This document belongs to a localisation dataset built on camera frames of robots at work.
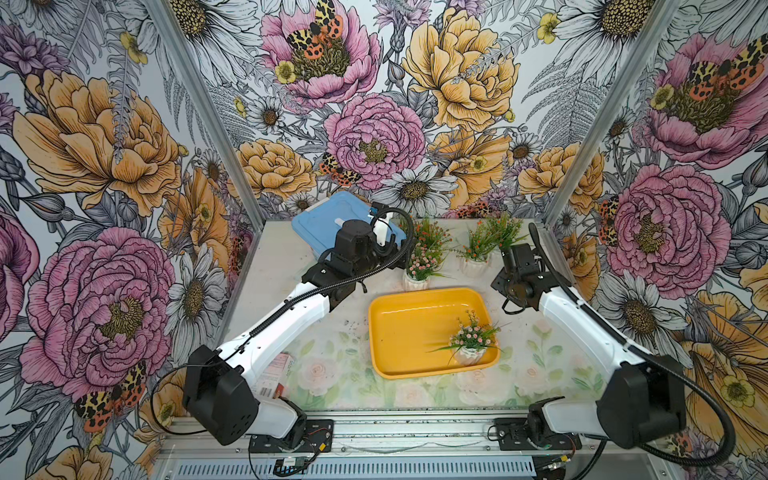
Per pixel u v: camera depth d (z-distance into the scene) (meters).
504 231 1.04
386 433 0.76
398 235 0.95
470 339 0.75
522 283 0.63
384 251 0.64
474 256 0.96
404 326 0.96
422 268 0.89
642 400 0.41
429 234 0.96
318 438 0.75
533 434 0.67
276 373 0.81
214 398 0.48
